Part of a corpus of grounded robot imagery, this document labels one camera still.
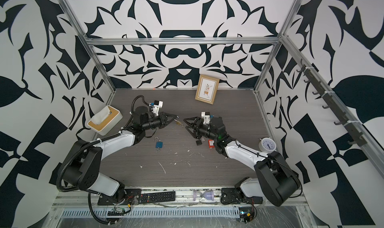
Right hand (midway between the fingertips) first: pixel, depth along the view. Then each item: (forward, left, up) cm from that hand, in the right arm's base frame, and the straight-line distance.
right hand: (184, 124), depth 76 cm
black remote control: (-29, +18, -19) cm, 39 cm away
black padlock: (0, -8, -22) cm, 23 cm away
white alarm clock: (-3, -48, -21) cm, 52 cm away
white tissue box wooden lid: (+13, +52, -15) cm, 56 cm away
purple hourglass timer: (-28, -11, -19) cm, 36 cm away
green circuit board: (-36, -29, -23) cm, 51 cm away
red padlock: (-1, -15, -21) cm, 25 cm away
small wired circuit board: (-34, +31, -21) cm, 51 cm away
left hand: (+7, +3, 0) cm, 7 cm away
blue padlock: (0, +17, -22) cm, 28 cm away
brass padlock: (+4, +3, -4) cm, 7 cm away
